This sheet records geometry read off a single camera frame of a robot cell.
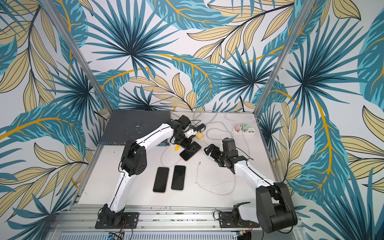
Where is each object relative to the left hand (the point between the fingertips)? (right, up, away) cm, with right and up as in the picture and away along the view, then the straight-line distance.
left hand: (189, 148), depth 92 cm
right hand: (+7, -4, -6) cm, 10 cm away
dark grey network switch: (-48, +14, +16) cm, 53 cm away
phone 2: (-16, -18, -6) cm, 24 cm away
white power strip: (+44, +9, +14) cm, 47 cm away
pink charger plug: (+34, +13, +10) cm, 38 cm away
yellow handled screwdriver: (-8, -1, +8) cm, 11 cm away
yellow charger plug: (+7, +7, +11) cm, 15 cm away
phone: (0, -1, -9) cm, 9 cm away
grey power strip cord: (+23, +12, +18) cm, 32 cm away
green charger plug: (+39, +13, +11) cm, 42 cm away
